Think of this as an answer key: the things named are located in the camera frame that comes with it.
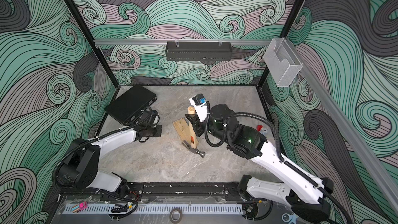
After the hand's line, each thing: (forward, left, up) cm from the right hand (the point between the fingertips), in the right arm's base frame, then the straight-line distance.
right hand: (187, 114), depth 59 cm
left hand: (+11, +19, -31) cm, 38 cm away
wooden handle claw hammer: (-4, -3, -17) cm, 18 cm away
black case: (+33, +47, -37) cm, 68 cm away
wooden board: (+12, +5, -33) cm, 36 cm away
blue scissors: (-31, -43, -36) cm, 64 cm away
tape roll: (-29, +4, -34) cm, 45 cm away
